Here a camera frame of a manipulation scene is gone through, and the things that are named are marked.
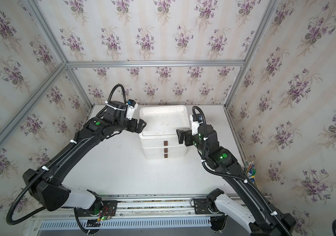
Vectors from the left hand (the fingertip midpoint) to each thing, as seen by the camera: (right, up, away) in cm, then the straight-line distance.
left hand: (139, 121), depth 76 cm
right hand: (+26, -4, -5) cm, 26 cm away
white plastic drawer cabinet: (+11, -9, -3) cm, 14 cm away
